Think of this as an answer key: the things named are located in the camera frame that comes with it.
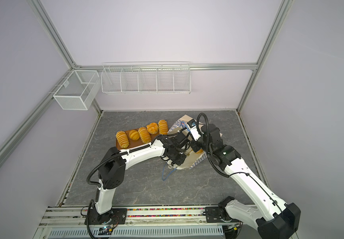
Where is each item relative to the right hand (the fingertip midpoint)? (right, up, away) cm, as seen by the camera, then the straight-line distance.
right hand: (192, 134), depth 74 cm
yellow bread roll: (-38, -2, +27) cm, 47 cm away
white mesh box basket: (-73, +27, +22) cm, 81 cm away
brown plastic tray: (-38, -7, +26) cm, 46 cm away
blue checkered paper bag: (+2, -16, +17) cm, 23 cm away
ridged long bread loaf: (-18, +4, +33) cm, 38 cm away
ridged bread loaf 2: (-45, -5, +25) cm, 51 cm away
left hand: (-6, -17, +11) cm, 21 cm away
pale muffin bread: (-25, +3, +30) cm, 39 cm away
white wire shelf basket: (-28, +37, +25) cm, 53 cm away
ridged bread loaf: (-30, -2, +28) cm, 41 cm away
